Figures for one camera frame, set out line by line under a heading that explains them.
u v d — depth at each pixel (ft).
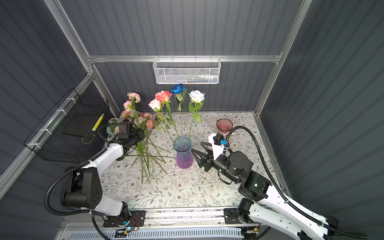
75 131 2.40
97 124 2.52
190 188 2.76
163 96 2.32
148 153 3.17
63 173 1.37
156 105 2.20
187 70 4.06
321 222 1.34
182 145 2.65
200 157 1.76
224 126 2.99
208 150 2.03
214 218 2.47
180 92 2.39
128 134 2.30
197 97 2.19
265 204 1.51
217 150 1.68
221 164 1.72
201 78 2.99
